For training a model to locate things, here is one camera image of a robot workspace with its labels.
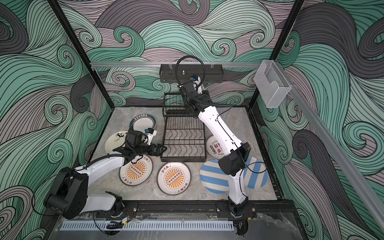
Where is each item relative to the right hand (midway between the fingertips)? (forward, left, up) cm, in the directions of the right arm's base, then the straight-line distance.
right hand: (204, 95), depth 77 cm
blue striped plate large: (-31, -5, -36) cm, 48 cm away
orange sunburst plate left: (-28, +41, -35) cm, 61 cm away
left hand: (-16, +25, -25) cm, 38 cm away
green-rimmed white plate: (+11, +44, -35) cm, 58 cm away
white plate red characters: (-12, -8, -35) cm, 38 cm away
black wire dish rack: (-1, +13, -34) cm, 36 cm away
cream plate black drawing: (-5, +60, -34) cm, 69 cm away
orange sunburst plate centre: (-31, +18, -35) cm, 50 cm away
